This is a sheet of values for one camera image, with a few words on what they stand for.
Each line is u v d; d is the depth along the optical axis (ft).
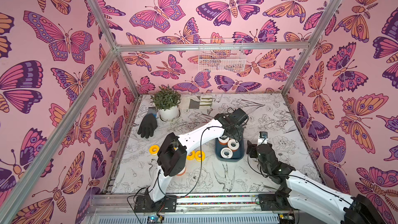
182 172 2.65
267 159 2.05
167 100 2.95
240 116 2.13
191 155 2.86
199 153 2.91
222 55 3.13
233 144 3.02
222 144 3.02
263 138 2.32
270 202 2.41
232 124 1.99
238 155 2.82
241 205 2.41
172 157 1.61
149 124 3.34
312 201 1.80
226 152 2.92
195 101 3.75
